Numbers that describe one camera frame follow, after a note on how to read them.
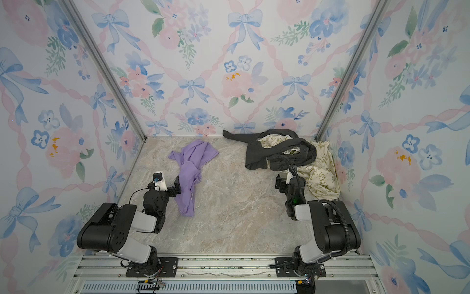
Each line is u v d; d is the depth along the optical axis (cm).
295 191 71
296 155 99
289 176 82
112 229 45
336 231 44
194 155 107
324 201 51
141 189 73
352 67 86
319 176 92
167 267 74
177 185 86
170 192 82
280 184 84
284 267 73
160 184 77
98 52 82
